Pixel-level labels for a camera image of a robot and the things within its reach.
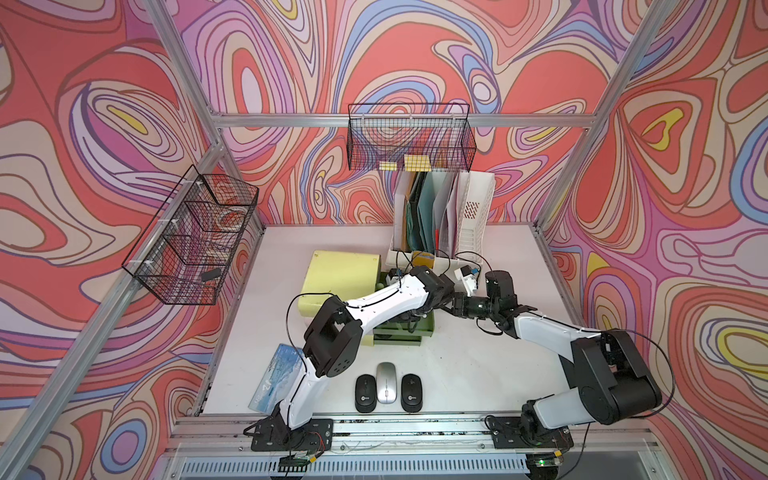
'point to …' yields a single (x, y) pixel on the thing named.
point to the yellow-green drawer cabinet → (345, 275)
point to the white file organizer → (441, 219)
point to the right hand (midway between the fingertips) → (438, 310)
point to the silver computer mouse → (386, 382)
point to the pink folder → (451, 221)
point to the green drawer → (425, 326)
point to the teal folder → (430, 194)
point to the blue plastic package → (281, 369)
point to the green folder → (414, 234)
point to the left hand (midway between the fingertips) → (397, 319)
